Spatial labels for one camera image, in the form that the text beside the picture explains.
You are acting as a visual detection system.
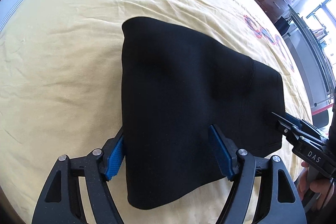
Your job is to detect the black pants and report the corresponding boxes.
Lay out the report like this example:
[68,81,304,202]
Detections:
[121,17,285,210]

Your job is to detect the person's right hand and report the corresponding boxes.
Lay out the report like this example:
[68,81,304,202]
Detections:
[297,161,334,210]

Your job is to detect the black office chair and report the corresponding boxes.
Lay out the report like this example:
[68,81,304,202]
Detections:
[312,110,329,132]

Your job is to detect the yellow cartoon bedsheet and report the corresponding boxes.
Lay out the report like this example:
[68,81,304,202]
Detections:
[1,0,312,223]

